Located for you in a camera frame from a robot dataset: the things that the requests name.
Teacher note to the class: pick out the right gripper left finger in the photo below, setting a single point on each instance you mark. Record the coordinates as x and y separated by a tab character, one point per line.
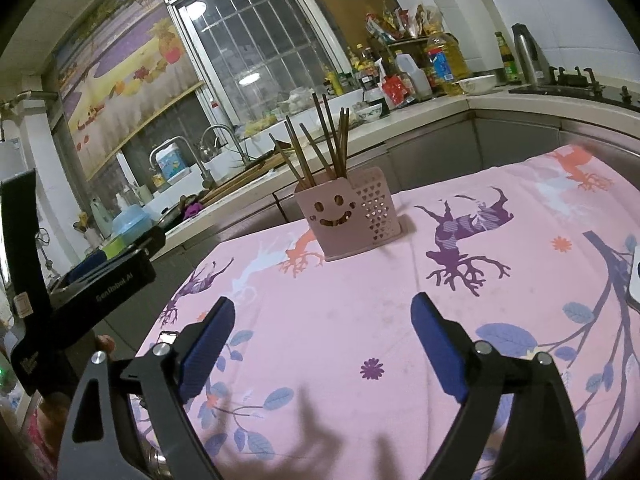
127	418

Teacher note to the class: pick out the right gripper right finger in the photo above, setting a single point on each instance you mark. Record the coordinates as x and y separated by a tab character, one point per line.
541	440

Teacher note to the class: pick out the chrome kitchen faucet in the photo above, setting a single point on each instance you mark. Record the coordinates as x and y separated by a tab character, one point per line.
215	138

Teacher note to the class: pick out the person's left hand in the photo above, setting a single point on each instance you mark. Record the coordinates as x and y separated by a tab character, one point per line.
47	423

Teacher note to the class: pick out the green plastic bowl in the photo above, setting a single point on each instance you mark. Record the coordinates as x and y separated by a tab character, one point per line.
114	247

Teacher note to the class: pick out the blue plastic lidded container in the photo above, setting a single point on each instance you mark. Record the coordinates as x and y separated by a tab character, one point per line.
131	223

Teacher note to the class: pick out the white device on table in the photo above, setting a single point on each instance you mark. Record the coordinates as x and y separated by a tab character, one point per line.
633	288

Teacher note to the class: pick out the pink deer print tablecloth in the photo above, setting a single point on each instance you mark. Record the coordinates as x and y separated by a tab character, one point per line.
323	376

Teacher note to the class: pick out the wooden cutting board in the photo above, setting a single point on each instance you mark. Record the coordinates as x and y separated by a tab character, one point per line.
244	178

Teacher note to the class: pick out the fruit print roller blind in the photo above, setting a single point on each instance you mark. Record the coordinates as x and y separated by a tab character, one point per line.
122	66

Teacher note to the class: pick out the brown chopstick far left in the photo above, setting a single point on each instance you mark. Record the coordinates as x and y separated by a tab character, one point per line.
291	167

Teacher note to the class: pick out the pink smiley utensil holder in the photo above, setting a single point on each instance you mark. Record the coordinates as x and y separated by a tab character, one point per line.
350	215

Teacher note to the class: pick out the brown chopstick centre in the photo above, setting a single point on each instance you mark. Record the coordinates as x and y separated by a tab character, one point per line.
326	166

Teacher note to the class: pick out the brown chopstick far right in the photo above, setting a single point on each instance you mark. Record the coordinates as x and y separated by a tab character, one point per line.
342	140

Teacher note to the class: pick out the black gas stove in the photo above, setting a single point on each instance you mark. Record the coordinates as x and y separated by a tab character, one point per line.
583	85

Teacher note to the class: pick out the white bowl on counter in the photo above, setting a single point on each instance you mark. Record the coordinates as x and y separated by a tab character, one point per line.
477	85

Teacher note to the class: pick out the steel thermos kettle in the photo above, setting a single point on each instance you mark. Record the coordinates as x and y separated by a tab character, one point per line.
534	65

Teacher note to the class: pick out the dark green sauce bottle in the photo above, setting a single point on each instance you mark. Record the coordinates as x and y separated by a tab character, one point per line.
508	59

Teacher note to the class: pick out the small patterned bowl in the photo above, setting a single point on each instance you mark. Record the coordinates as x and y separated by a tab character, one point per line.
370	113

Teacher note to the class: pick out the red snack bag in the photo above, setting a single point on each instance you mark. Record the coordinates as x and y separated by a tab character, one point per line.
399	90

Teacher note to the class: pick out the dark soy sauce bottle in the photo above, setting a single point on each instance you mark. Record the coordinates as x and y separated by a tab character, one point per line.
370	76

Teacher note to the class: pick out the large yellow oil bottle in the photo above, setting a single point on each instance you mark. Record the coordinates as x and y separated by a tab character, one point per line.
448	62

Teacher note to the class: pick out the white plastic jug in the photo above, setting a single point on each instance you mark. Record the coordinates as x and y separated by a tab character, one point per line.
419	80

